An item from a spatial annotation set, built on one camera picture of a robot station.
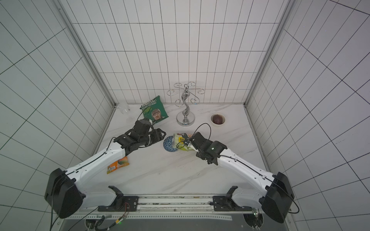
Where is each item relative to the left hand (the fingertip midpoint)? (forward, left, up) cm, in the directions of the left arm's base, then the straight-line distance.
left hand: (160, 138), depth 81 cm
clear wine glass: (+25, +29, -1) cm, 38 cm away
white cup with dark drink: (+22, -38, -9) cm, 45 cm away
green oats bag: (-4, -11, +3) cm, 12 cm away
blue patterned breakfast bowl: (+3, -3, -14) cm, 14 cm away
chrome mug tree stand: (+26, -14, -14) cm, 33 cm away
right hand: (-3, -23, -1) cm, 24 cm away
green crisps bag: (+29, +10, -9) cm, 32 cm away
